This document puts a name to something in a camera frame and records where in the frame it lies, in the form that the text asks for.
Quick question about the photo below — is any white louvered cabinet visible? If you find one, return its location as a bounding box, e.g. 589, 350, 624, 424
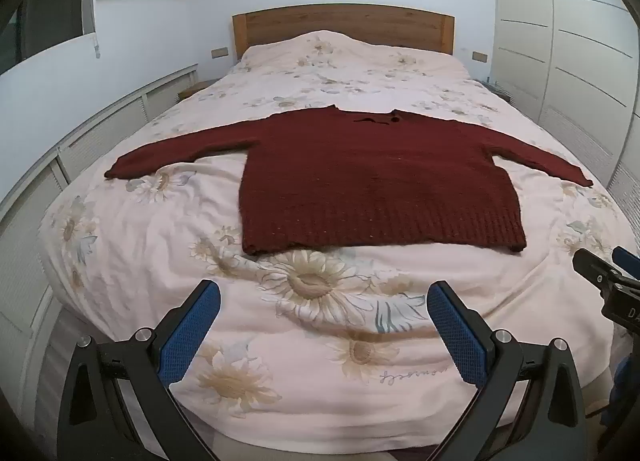
0, 63, 198, 422

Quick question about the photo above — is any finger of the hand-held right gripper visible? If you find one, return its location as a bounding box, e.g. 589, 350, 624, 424
573, 248, 618, 292
612, 247, 640, 287

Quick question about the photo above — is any dark red knit sweater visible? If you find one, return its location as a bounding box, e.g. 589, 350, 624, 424
104, 106, 594, 256

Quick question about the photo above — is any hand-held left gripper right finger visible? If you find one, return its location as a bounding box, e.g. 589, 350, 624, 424
427, 281, 588, 461

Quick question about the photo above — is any wooden headboard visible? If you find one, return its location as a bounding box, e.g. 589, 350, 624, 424
232, 3, 456, 64

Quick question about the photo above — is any bed with floral duvet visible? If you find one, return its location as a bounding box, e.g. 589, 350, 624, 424
37, 30, 626, 447

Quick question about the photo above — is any window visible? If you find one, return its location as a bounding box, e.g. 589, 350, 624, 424
0, 0, 96, 76

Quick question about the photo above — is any wooden nightstand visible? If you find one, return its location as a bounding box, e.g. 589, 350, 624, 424
178, 81, 216, 100

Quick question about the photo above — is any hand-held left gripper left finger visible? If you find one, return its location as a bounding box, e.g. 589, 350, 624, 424
57, 280, 221, 461

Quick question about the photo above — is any white wardrobe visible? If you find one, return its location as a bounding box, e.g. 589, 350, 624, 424
492, 0, 640, 222

